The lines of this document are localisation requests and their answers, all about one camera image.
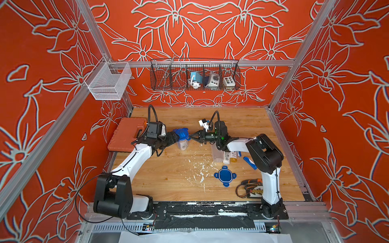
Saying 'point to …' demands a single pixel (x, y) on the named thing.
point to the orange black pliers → (249, 183)
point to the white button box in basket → (228, 83)
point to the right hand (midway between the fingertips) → (188, 138)
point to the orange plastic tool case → (126, 131)
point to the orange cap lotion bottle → (233, 156)
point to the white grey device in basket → (214, 80)
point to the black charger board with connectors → (256, 193)
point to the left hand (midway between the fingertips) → (175, 137)
